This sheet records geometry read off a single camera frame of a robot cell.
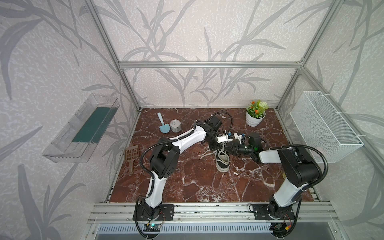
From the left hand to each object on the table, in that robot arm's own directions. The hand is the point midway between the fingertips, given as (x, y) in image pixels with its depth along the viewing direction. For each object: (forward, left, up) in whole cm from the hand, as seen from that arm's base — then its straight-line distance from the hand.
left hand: (221, 142), depth 90 cm
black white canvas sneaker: (-11, -1, -2) cm, 11 cm away
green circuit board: (-42, +35, -10) cm, 56 cm away
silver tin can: (+16, +30, -6) cm, 35 cm away
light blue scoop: (+17, +39, -10) cm, 43 cm away
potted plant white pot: (+18, -25, -4) cm, 31 cm away
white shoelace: (-4, +10, -9) cm, 14 cm away
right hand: (-1, -2, 0) cm, 2 cm away
